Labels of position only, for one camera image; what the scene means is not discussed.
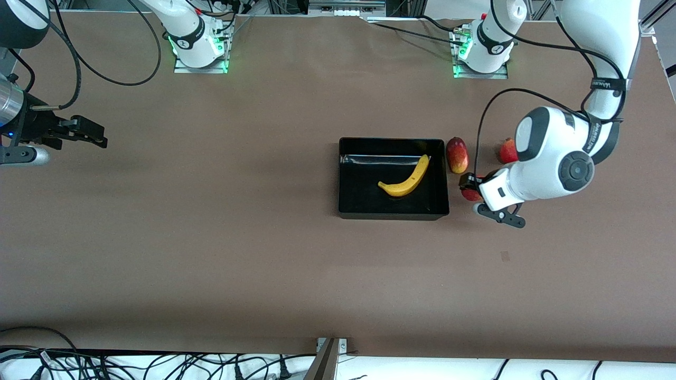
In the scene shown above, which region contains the red apple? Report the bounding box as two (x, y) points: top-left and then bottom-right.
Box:
(461, 177), (485, 203)

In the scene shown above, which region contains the yellow banana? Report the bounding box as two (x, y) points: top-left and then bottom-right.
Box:
(378, 154), (430, 197)

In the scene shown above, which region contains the black plastic box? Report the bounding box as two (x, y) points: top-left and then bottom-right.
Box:
(338, 137), (450, 221)

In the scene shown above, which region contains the red yellow mango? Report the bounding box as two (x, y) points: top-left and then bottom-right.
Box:
(446, 137), (470, 174)

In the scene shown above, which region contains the red pomegranate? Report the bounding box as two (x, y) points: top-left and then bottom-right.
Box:
(499, 138), (520, 164)

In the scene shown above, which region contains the grey mounting beam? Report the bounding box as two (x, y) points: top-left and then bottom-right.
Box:
(303, 338), (340, 380)

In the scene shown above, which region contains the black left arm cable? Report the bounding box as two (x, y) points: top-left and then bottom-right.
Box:
(475, 0), (629, 180)

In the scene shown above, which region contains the black cable with metal plug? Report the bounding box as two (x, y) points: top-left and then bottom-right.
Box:
(29, 11), (82, 110)

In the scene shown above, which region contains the long looping black cable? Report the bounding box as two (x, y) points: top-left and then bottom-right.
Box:
(50, 0), (162, 87)

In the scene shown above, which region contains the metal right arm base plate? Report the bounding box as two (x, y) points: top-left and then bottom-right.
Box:
(174, 21), (231, 74)

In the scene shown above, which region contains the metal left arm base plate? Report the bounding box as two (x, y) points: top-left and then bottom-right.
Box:
(452, 26), (509, 80)

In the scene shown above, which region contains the black cable across table edge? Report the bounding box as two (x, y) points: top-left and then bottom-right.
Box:
(364, 18), (465, 46)

